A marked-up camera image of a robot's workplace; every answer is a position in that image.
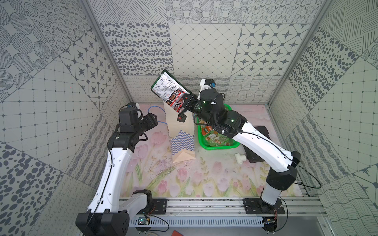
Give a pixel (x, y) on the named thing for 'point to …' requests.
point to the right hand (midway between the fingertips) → (182, 97)
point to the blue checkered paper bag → (181, 133)
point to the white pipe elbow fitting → (240, 158)
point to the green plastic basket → (210, 139)
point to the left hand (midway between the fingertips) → (150, 115)
